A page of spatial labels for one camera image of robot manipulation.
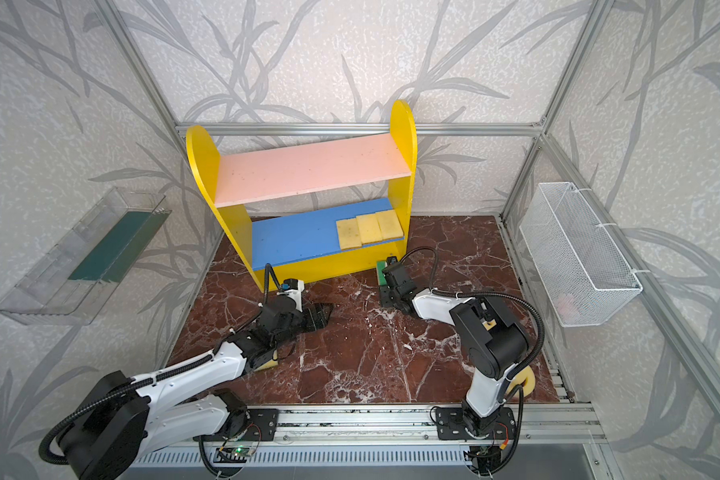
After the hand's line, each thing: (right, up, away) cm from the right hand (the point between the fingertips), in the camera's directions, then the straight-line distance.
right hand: (390, 281), depth 98 cm
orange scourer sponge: (-14, +16, -4) cm, 21 cm away
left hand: (-18, -4, -13) cm, 23 cm away
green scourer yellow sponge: (-3, +5, +3) cm, 7 cm away
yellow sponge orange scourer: (0, +18, -1) cm, 19 cm away
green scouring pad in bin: (-60, +12, -34) cm, 70 cm away
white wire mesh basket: (+39, +7, -36) cm, 53 cm away
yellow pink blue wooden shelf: (-31, +26, +26) cm, 48 cm away
